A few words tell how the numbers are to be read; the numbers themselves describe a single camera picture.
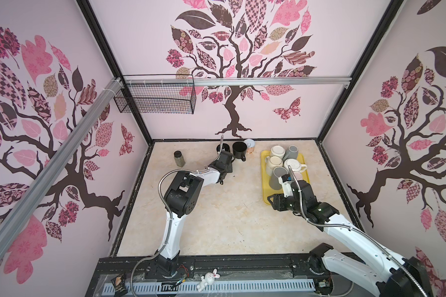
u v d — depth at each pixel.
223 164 0.81
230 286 0.70
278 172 0.92
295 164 0.98
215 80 0.92
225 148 1.05
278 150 1.06
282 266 0.75
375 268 0.44
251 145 1.11
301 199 0.61
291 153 1.03
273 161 0.98
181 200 0.57
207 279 0.69
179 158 1.01
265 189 0.97
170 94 0.95
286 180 0.72
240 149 1.04
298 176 0.90
